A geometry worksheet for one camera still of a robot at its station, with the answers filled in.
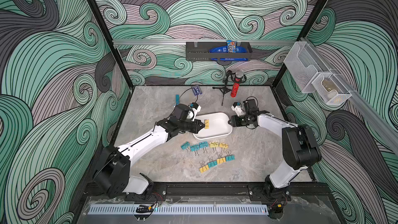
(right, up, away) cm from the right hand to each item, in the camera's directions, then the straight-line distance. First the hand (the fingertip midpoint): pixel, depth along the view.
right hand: (234, 121), depth 95 cm
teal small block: (-38, +14, +19) cm, 45 cm away
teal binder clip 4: (-15, -20, -13) cm, 29 cm away
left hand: (-19, +1, -16) cm, 25 cm away
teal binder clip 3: (-20, -12, -8) cm, 24 cm away
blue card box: (-23, +21, +22) cm, 38 cm away
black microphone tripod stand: (-2, +28, +6) cm, 29 cm away
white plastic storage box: (-9, -3, +3) cm, 10 cm away
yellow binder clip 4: (-8, -12, -8) cm, 17 cm away
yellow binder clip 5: (-10, -19, -12) cm, 25 cm away
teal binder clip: (-30, -13, -8) cm, 34 cm away
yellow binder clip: (-18, +1, -13) cm, 22 cm away
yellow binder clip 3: (-14, -12, -9) cm, 20 cm away
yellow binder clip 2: (-20, -22, -15) cm, 34 cm away
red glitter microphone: (+3, +29, -3) cm, 30 cm away
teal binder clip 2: (-24, -13, -9) cm, 29 cm away
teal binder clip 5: (-5, -18, -11) cm, 22 cm away
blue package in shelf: (-6, +45, -2) cm, 45 cm away
